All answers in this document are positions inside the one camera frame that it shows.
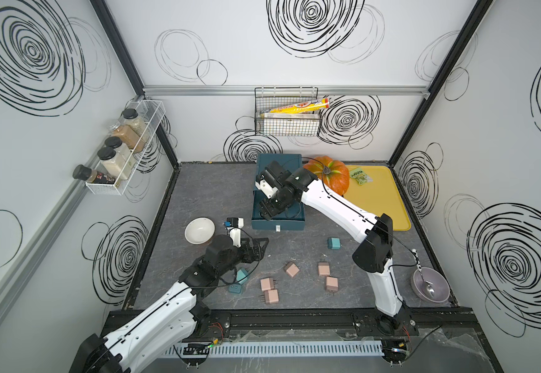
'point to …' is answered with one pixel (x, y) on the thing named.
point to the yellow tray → (380, 196)
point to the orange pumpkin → (334, 173)
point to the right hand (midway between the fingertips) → (268, 210)
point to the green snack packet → (360, 176)
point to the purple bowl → (441, 285)
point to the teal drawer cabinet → (292, 218)
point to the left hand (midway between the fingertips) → (259, 240)
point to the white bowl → (200, 231)
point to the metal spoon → (430, 288)
